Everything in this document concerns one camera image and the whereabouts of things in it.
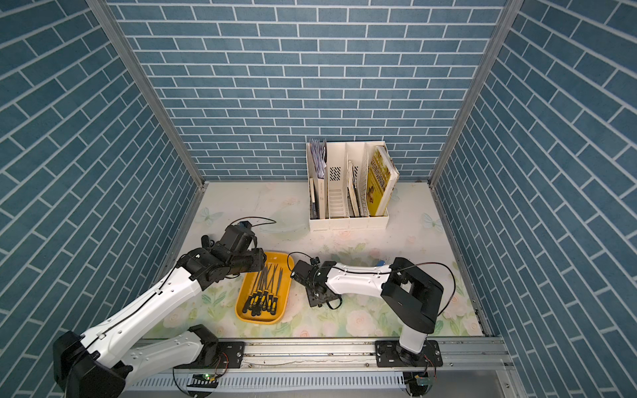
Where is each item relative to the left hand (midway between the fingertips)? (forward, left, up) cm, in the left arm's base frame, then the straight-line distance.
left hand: (269, 259), depth 78 cm
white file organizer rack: (+27, -26, +6) cm, 38 cm away
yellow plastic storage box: (+8, -1, -17) cm, 19 cm away
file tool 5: (-8, -1, -14) cm, 16 cm away
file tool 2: (-6, +2, -13) cm, 15 cm away
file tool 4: (-7, +1, -14) cm, 16 cm away
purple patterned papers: (+37, -15, +15) cm, 43 cm away
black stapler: (+13, +28, -12) cm, 34 cm away
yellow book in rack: (+31, -39, +8) cm, 51 cm away
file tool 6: (-1, +4, -15) cm, 15 cm away
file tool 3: (-1, +3, -15) cm, 15 cm away
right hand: (-7, -16, -15) cm, 23 cm away
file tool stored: (-7, +8, -15) cm, 18 cm away
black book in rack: (+21, -13, +1) cm, 25 cm away
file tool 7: (-8, +2, -13) cm, 16 cm away
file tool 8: (-5, +2, -14) cm, 15 cm away
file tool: (-9, +6, -13) cm, 17 cm away
